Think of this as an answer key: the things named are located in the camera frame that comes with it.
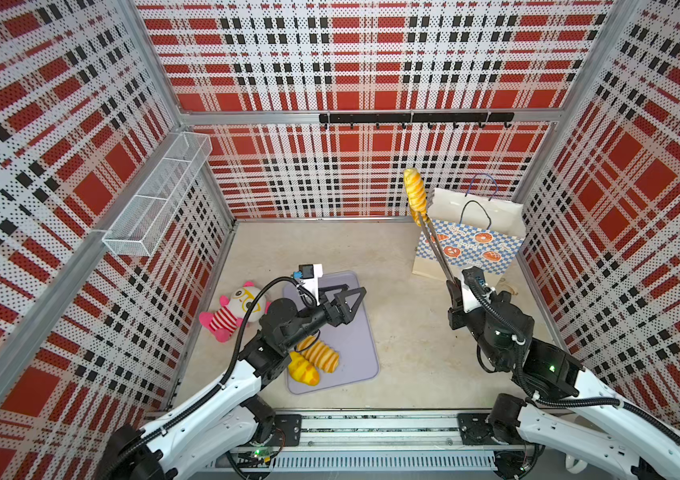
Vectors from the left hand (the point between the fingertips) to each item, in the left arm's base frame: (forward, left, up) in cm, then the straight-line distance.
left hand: (358, 294), depth 69 cm
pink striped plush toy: (+6, +37, -19) cm, 42 cm away
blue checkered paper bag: (+21, -33, -1) cm, 39 cm away
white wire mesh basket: (+28, +68, -6) cm, 74 cm away
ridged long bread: (-6, +11, -22) cm, 26 cm away
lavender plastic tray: (-1, +2, -26) cm, 26 cm away
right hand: (0, -22, +3) cm, 22 cm away
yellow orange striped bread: (-10, +16, -23) cm, 30 cm away
